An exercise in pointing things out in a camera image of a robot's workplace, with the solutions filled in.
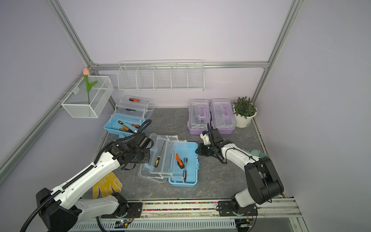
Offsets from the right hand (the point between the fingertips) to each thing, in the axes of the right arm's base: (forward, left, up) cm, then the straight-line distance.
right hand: (196, 150), depth 88 cm
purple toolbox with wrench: (+27, -20, +1) cm, 34 cm away
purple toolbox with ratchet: (+24, -3, +5) cm, 25 cm away
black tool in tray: (+34, +49, +1) cm, 60 cm away
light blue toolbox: (-6, +14, 0) cm, 15 cm away
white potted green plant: (+26, -33, +8) cm, 43 cm away
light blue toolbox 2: (+31, +50, -1) cm, 59 cm away
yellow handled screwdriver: (+23, +53, -7) cm, 58 cm away
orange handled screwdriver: (+25, +46, -6) cm, 53 cm away
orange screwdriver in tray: (-8, +10, +5) cm, 14 cm away
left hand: (-8, +27, +9) cm, 30 cm away
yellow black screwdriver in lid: (-10, +21, +9) cm, 24 cm away
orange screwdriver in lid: (+42, +48, +4) cm, 65 cm away
